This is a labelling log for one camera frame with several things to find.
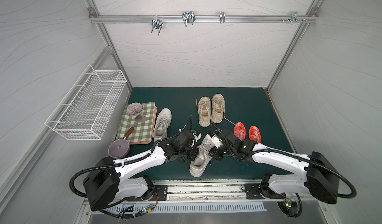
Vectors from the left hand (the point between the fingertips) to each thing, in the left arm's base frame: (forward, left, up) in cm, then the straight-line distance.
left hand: (199, 153), depth 79 cm
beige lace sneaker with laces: (+35, -13, -3) cm, 38 cm away
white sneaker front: (-6, 0, 0) cm, 6 cm away
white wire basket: (+11, +54, +23) cm, 60 cm away
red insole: (+17, -36, -8) cm, 41 cm away
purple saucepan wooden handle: (+4, +47, -5) cm, 47 cm away
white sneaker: (+19, +23, +1) cm, 30 cm away
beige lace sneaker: (+31, -3, -3) cm, 31 cm away
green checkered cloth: (+22, +37, -7) cm, 44 cm away
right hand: (+2, -5, -1) cm, 5 cm away
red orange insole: (+18, -27, -7) cm, 33 cm away
